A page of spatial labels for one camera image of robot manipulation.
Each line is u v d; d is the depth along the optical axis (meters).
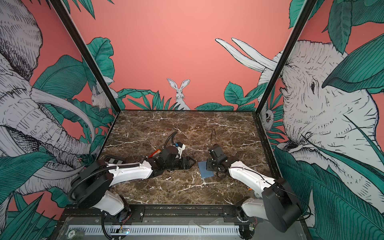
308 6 0.69
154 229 0.70
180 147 0.79
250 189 0.66
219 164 0.66
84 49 0.84
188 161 0.76
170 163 0.71
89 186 0.44
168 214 0.75
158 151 0.93
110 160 0.90
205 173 0.88
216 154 0.68
